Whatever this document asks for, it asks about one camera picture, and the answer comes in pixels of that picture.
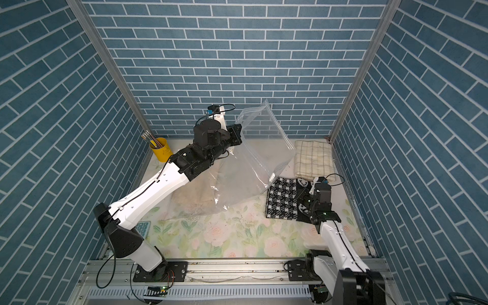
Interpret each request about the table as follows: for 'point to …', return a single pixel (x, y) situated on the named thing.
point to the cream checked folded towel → (313, 159)
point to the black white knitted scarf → (288, 199)
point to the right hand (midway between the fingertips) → (300, 190)
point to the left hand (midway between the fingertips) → (248, 126)
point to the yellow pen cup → (162, 153)
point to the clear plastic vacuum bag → (243, 170)
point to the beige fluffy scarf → (199, 197)
